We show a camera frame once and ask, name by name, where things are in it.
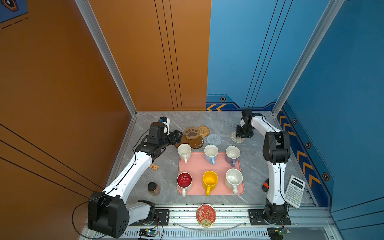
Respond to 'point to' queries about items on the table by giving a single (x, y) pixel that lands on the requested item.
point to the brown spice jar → (153, 189)
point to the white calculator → (295, 191)
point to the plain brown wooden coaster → (184, 140)
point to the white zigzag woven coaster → (236, 139)
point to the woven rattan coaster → (204, 131)
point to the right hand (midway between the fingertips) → (238, 135)
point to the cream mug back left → (184, 150)
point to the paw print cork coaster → (191, 132)
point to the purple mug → (232, 154)
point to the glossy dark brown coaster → (196, 143)
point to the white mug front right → (233, 178)
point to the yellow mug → (210, 179)
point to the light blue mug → (210, 152)
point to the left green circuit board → (145, 232)
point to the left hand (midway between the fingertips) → (178, 132)
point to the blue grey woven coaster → (214, 139)
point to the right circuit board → (277, 233)
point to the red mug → (184, 182)
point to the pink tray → (179, 191)
